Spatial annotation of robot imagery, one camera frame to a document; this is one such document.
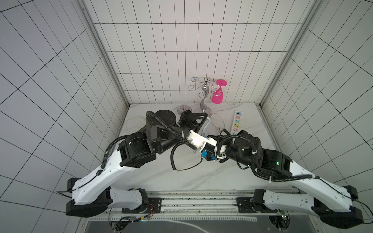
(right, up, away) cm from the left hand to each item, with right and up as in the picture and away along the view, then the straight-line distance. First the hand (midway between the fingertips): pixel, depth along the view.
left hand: (198, 111), depth 51 cm
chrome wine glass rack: (+8, +17, +40) cm, 44 cm away
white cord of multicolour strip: (+19, -11, +51) cm, 56 cm away
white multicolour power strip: (+34, -6, +56) cm, 66 cm away
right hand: (+5, -9, +11) cm, 15 cm away
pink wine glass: (+18, +12, +51) cm, 55 cm away
